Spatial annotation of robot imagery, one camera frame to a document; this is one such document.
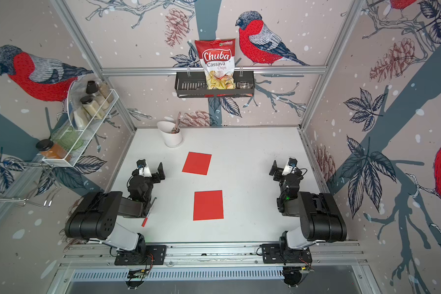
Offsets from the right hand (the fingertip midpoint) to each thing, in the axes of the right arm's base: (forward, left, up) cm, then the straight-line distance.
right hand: (283, 161), depth 91 cm
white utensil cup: (+16, +61, -1) cm, 64 cm away
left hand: (-3, +65, +2) cm, 65 cm away
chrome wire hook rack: (-25, +97, +17) cm, 102 cm away
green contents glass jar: (-8, +92, +25) cm, 96 cm away
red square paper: (-20, +37, -12) cm, 44 cm away
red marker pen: (-27, +66, -11) cm, 72 cm away
